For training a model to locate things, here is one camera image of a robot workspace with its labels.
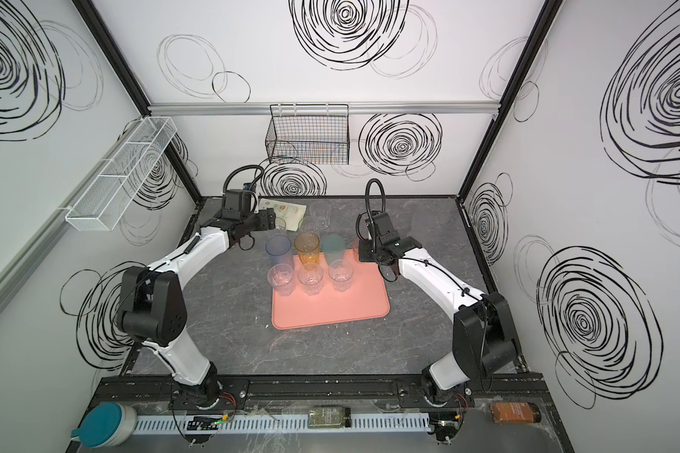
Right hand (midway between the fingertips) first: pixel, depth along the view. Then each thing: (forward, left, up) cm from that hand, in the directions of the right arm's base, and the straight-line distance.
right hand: (362, 248), depth 87 cm
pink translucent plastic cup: (-4, +2, +7) cm, 8 cm away
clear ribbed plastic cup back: (+26, +15, -11) cm, 32 cm away
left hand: (+12, +32, +3) cm, 34 cm away
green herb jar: (-42, +9, -10) cm, 44 cm away
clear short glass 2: (-2, +7, -11) cm, 13 cm away
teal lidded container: (-45, +58, -5) cm, 74 cm away
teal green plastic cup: (+7, +10, -9) cm, 15 cm away
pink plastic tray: (-9, -2, -17) cm, 19 cm away
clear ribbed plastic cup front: (-5, +26, -10) cm, 28 cm away
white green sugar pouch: (+26, +28, -12) cm, 40 cm away
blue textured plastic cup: (+2, +27, -4) cm, 27 cm away
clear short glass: (-4, +17, -10) cm, 20 cm away
